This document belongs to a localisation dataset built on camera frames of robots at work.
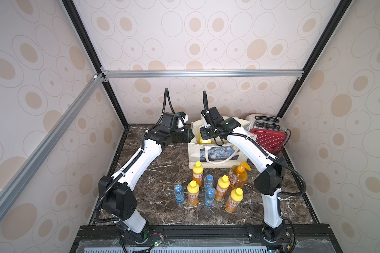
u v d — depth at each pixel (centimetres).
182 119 64
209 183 76
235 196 66
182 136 70
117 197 42
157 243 70
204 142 84
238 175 77
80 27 73
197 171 74
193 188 68
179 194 74
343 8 68
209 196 72
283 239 73
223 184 70
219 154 87
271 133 96
